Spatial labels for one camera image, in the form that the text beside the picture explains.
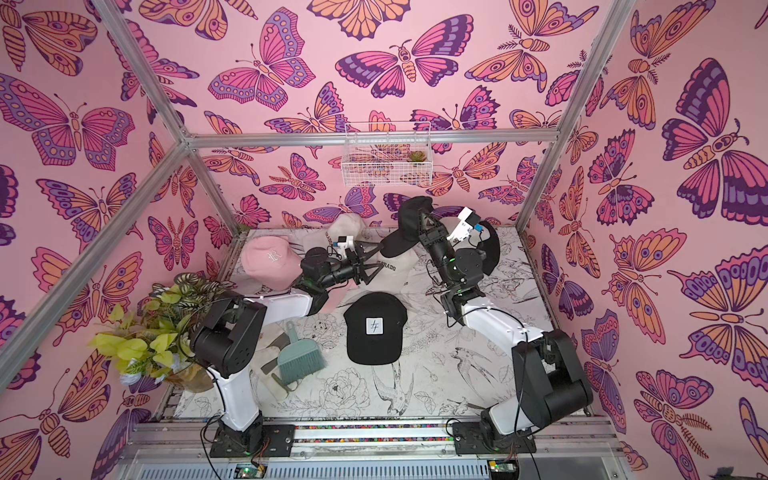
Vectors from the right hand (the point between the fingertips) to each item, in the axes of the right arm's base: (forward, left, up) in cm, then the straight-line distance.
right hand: (421, 208), depth 71 cm
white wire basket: (+31, +9, -5) cm, 33 cm away
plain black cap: (0, +3, -8) cm, 9 cm away
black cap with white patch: (-15, +12, -33) cm, 38 cm away
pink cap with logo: (+9, +49, -32) cm, 59 cm away
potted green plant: (-26, +62, -16) cm, 69 cm away
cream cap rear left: (+24, +27, -30) cm, 47 cm away
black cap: (+18, -28, -34) cm, 47 cm away
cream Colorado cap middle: (+7, +6, -36) cm, 37 cm away
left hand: (-1, +9, -16) cm, 18 cm away
